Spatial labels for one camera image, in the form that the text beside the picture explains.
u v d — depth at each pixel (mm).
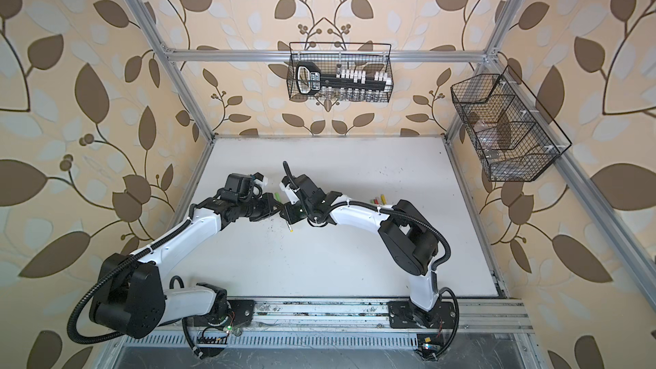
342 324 737
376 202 990
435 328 723
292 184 666
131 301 412
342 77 825
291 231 845
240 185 680
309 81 843
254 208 724
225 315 729
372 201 994
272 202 792
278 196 791
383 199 992
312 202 678
